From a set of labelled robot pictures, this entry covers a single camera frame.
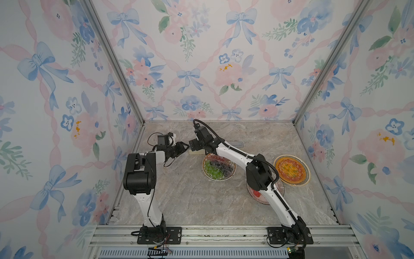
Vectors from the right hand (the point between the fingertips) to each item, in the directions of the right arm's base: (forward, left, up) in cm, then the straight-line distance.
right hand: (196, 139), depth 95 cm
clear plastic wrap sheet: (-15, -56, -11) cm, 59 cm away
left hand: (-1, +7, -6) cm, 9 cm away
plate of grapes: (-15, -12, -8) cm, 20 cm away
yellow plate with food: (-14, -56, -12) cm, 59 cm away
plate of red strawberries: (-30, -33, -10) cm, 45 cm away
